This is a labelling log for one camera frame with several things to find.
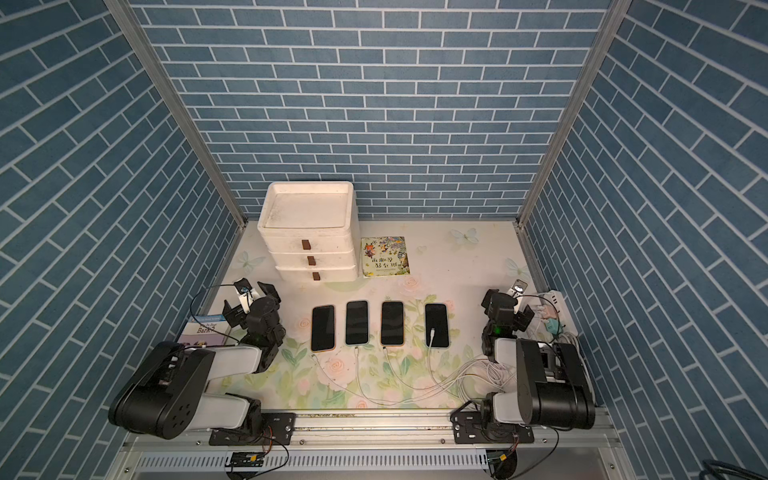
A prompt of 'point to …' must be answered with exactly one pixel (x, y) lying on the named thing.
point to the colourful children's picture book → (384, 256)
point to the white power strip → (561, 308)
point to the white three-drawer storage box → (311, 230)
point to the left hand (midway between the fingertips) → (253, 289)
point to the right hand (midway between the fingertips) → (514, 298)
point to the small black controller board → (247, 459)
